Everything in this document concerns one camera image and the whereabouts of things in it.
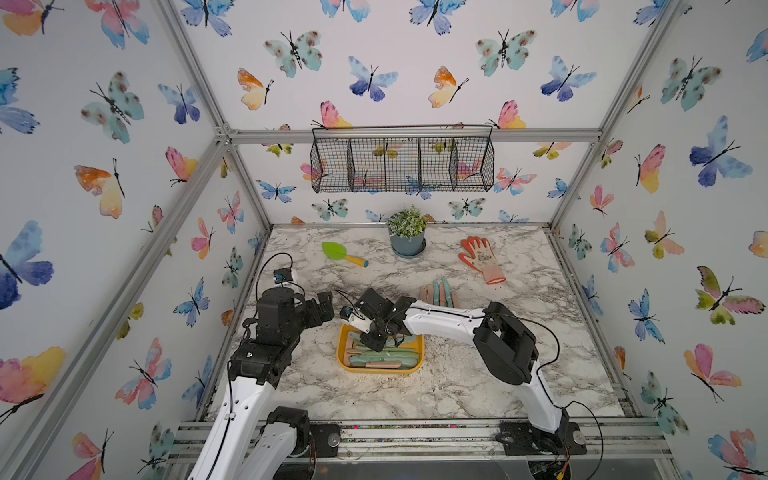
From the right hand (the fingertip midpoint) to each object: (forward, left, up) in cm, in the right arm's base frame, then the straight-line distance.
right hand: (367, 334), depth 89 cm
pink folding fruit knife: (+17, -17, -3) cm, 24 cm away
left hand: (+1, +11, +19) cm, 22 cm away
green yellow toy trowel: (+34, +15, -4) cm, 37 cm away
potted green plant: (+32, -11, +10) cm, 35 cm away
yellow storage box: (-5, -10, -1) cm, 12 cm away
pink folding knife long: (+14, -27, -2) cm, 31 cm away
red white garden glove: (+31, -39, -2) cm, 50 cm away
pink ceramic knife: (+16, -23, -4) cm, 28 cm away
